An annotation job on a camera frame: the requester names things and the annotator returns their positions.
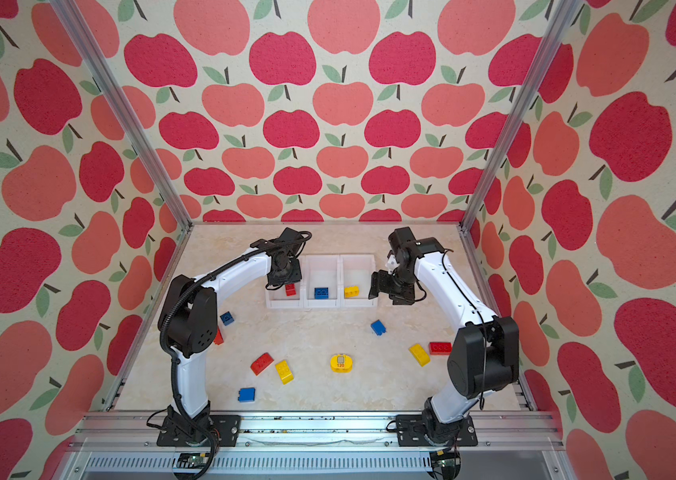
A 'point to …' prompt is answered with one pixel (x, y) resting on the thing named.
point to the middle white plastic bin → (322, 271)
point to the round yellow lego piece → (341, 363)
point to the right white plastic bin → (356, 270)
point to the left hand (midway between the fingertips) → (298, 279)
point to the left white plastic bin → (278, 298)
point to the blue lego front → (247, 395)
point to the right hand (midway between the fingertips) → (387, 297)
